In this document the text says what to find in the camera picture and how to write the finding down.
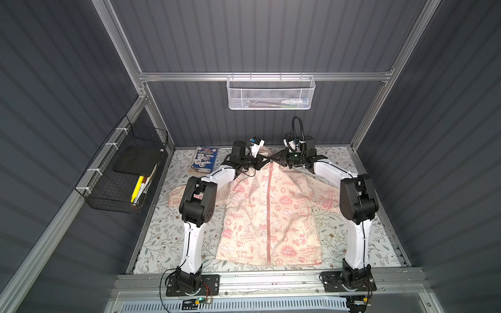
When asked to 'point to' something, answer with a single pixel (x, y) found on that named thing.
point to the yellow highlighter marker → (137, 187)
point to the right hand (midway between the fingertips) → (273, 157)
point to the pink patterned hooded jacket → (268, 216)
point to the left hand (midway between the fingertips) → (275, 160)
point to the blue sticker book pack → (205, 160)
